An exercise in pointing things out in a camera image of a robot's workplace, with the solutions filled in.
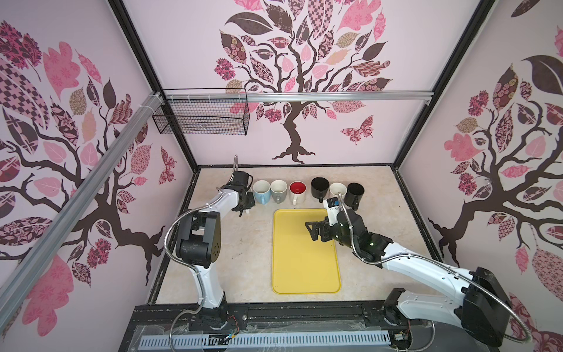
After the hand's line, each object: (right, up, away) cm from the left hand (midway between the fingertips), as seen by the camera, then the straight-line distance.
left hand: (247, 204), depth 98 cm
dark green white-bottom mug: (+34, +8, +1) cm, 35 cm away
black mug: (+49, +5, 0) cm, 50 cm away
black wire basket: (-18, +42, -3) cm, 45 cm away
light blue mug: (+7, +6, 0) cm, 9 cm away
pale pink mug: (+42, +8, +3) cm, 42 cm away
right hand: (+29, -4, -18) cm, 35 cm away
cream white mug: (+23, +5, +6) cm, 25 cm away
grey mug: (+15, +7, +1) cm, 16 cm away
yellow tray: (+24, -23, -13) cm, 35 cm away
